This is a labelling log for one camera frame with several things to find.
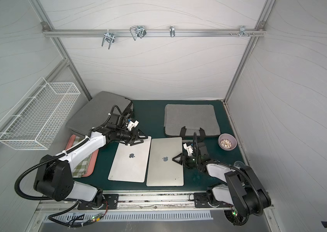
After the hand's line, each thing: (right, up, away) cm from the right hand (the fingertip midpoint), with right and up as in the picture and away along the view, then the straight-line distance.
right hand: (175, 160), depth 85 cm
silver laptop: (-28, -2, +2) cm, 28 cm away
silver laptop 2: (-8, -6, -1) cm, 10 cm away
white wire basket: (-69, +25, -17) cm, 75 cm away
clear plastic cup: (+38, -2, -1) cm, 38 cm away
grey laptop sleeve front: (-56, +29, +16) cm, 65 cm away
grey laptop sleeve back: (+19, +23, +20) cm, 35 cm away
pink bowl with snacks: (+35, +9, +8) cm, 37 cm away
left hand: (-17, +13, -7) cm, 23 cm away
